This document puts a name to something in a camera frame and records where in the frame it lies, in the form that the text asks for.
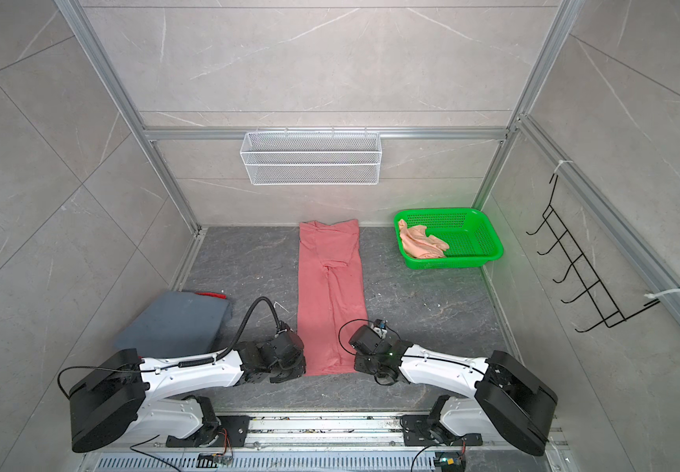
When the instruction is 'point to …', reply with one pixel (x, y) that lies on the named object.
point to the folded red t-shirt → (215, 295)
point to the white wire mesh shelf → (312, 158)
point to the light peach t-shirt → (418, 245)
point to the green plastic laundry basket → (472, 237)
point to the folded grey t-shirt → (186, 324)
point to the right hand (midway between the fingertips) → (359, 359)
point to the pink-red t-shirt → (331, 296)
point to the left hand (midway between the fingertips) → (310, 361)
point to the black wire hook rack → (610, 314)
